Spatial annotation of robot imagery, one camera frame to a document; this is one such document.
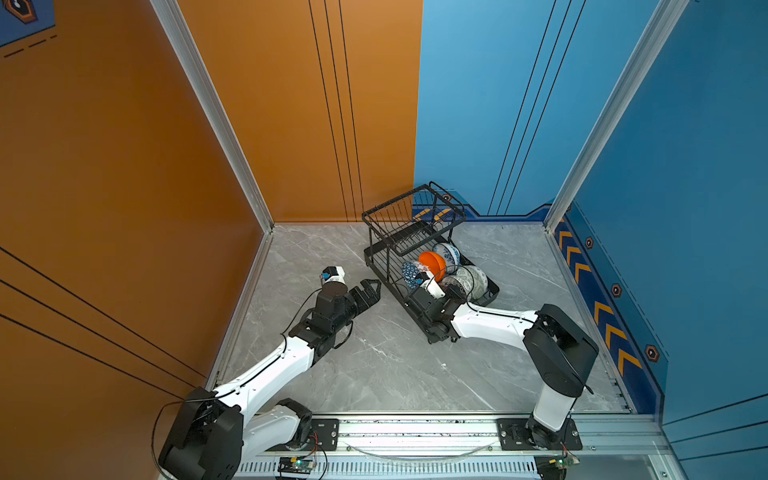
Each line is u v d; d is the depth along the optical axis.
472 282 0.96
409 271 1.01
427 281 0.79
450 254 0.97
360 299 0.72
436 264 0.95
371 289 0.74
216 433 0.40
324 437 0.73
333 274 0.74
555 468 0.70
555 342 0.49
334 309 0.63
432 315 0.70
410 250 0.81
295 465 0.71
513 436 0.72
